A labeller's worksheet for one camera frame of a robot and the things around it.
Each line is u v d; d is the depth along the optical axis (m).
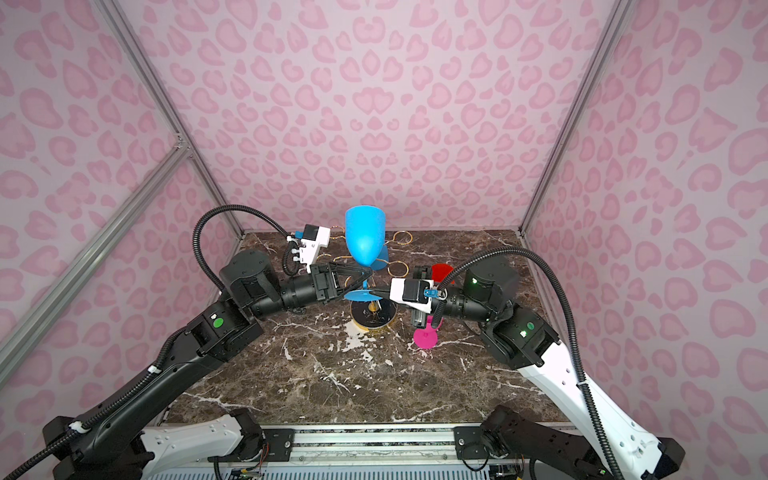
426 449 0.73
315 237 0.53
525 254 0.38
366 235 0.55
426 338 0.90
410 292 0.40
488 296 0.42
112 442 0.38
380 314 0.95
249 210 0.51
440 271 0.90
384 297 0.52
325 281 0.48
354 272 0.52
